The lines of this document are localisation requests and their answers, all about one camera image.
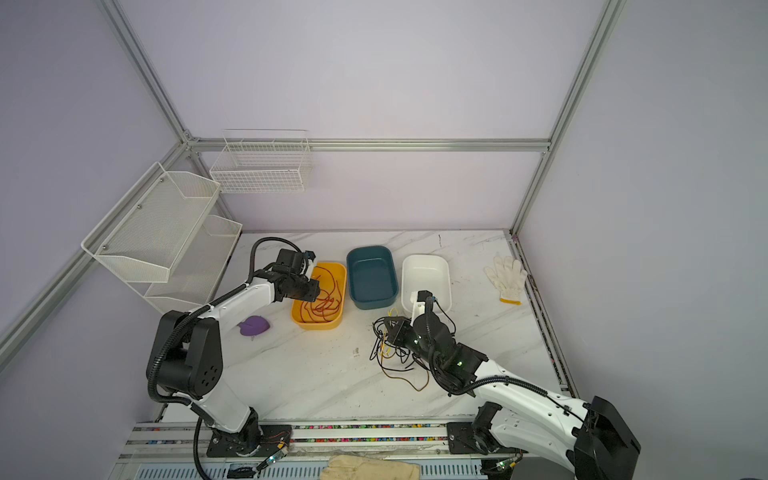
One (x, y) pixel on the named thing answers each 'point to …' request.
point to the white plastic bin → (425, 272)
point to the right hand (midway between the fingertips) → (380, 320)
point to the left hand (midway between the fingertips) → (311, 291)
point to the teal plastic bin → (372, 276)
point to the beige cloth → (357, 467)
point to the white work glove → (509, 278)
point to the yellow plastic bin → (338, 270)
